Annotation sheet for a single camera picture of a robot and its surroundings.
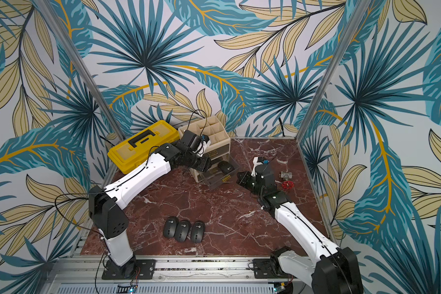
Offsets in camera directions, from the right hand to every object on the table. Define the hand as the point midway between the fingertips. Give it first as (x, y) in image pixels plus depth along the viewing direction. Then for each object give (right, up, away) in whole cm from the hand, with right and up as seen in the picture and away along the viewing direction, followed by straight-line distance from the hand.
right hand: (236, 172), depth 80 cm
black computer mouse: (-30, -25, +2) cm, 39 cm away
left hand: (-14, +3, +1) cm, 14 cm away
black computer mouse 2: (-17, -26, +1) cm, 31 cm away
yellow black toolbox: (-50, +9, +10) cm, 52 cm away
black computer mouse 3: (-24, -26, +1) cm, 36 cm away
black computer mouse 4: (-5, +2, +13) cm, 14 cm away
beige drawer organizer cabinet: (-7, +12, +4) cm, 15 cm away
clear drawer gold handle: (-11, -5, +23) cm, 26 cm away
